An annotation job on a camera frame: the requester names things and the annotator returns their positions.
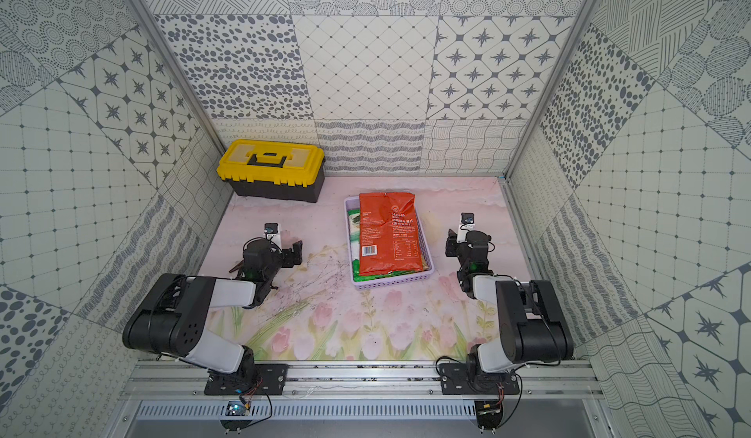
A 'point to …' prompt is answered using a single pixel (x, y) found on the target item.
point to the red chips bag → (389, 234)
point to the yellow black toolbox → (274, 170)
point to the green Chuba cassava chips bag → (354, 233)
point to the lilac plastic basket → (353, 202)
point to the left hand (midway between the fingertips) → (285, 238)
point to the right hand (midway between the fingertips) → (458, 233)
